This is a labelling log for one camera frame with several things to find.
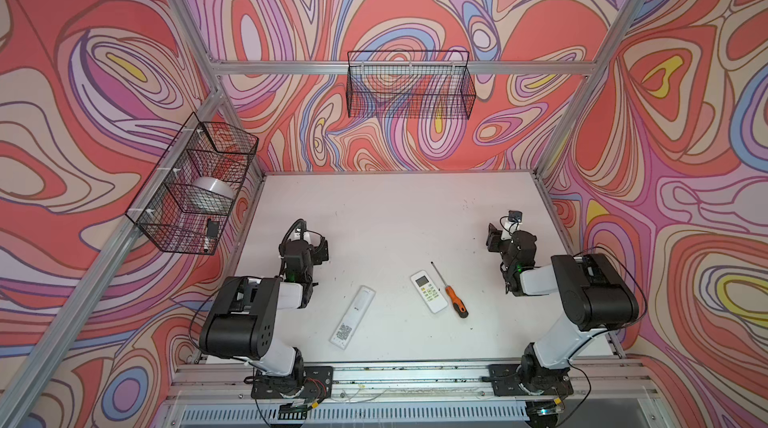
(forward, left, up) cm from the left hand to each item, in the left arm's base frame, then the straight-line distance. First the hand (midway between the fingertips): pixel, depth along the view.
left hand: (308, 236), depth 94 cm
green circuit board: (-45, -2, -9) cm, 46 cm away
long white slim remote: (-23, -15, -7) cm, 29 cm away
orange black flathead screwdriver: (-21, -46, -4) cm, 51 cm away
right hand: (+3, -62, -1) cm, 62 cm away
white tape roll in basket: (-5, +17, +27) cm, 32 cm away
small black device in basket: (-10, +18, +19) cm, 28 cm away
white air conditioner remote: (-17, -37, -5) cm, 41 cm away
